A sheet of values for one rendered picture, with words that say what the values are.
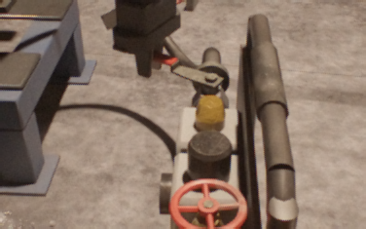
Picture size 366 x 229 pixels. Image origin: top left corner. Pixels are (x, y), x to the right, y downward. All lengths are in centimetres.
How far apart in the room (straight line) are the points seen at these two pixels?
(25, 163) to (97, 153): 20
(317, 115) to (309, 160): 20
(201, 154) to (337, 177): 81
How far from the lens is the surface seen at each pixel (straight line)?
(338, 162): 136
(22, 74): 119
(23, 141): 120
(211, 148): 54
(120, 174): 127
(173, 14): 75
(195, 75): 73
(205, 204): 49
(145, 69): 76
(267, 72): 55
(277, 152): 45
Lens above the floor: 85
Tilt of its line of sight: 36 degrees down
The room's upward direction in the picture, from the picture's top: straight up
